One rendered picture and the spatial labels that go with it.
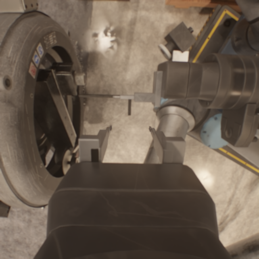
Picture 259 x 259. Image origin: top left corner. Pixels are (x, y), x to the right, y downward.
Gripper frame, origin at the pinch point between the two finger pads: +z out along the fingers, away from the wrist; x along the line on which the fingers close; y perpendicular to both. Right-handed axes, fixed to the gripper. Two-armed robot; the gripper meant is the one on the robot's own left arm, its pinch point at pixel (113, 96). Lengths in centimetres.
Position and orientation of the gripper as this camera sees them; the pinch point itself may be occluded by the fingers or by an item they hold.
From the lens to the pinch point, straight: 25.9
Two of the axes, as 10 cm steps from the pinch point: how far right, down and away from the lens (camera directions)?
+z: -10.0, -0.2, -0.2
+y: 0.3, -9.6, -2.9
